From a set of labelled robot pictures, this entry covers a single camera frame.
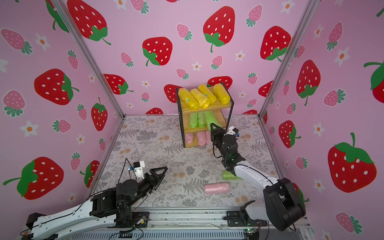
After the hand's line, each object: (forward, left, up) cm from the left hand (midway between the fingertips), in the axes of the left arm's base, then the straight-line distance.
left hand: (168, 172), depth 66 cm
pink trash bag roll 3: (+31, -20, -19) cm, 42 cm away
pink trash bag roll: (+32, -7, -17) cm, 37 cm away
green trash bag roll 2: (+34, -10, -2) cm, 36 cm away
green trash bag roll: (+30, -20, +5) cm, 36 cm away
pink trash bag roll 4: (-1, -25, -19) cm, 32 cm away
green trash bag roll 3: (+34, -15, -1) cm, 38 cm away
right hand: (+25, -21, +6) cm, 33 cm away
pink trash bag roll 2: (+33, -16, -18) cm, 40 cm away
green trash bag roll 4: (+7, -30, -20) cm, 37 cm away
